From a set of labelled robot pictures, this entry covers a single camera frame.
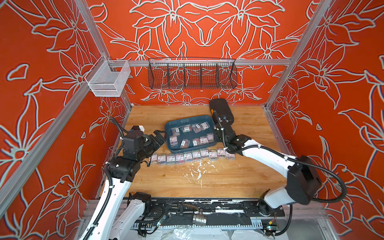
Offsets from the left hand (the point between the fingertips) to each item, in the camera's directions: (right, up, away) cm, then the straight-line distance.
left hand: (163, 136), depth 70 cm
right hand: (+30, +2, +16) cm, 34 cm away
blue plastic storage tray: (+13, -2, +33) cm, 35 cm away
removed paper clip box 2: (-5, -17, +18) cm, 25 cm away
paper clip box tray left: (+3, 0, +31) cm, 31 cm away
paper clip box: (+27, -15, +20) cm, 37 cm away
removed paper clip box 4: (+6, -16, +18) cm, 25 cm away
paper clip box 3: (+23, +4, +33) cm, 41 cm away
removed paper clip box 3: (+1, -17, +18) cm, 24 cm away
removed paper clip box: (-9, -16, +18) cm, 26 cm away
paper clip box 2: (+22, -6, +27) cm, 35 cm away
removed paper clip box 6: (+17, -15, +20) cm, 30 cm away
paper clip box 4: (+17, +2, +33) cm, 38 cm away
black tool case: (+38, +19, +47) cm, 63 cm away
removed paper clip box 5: (+12, -16, +19) cm, 27 cm away
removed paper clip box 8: (+38, -15, +20) cm, 45 cm away
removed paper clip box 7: (+21, -14, +20) cm, 32 cm away
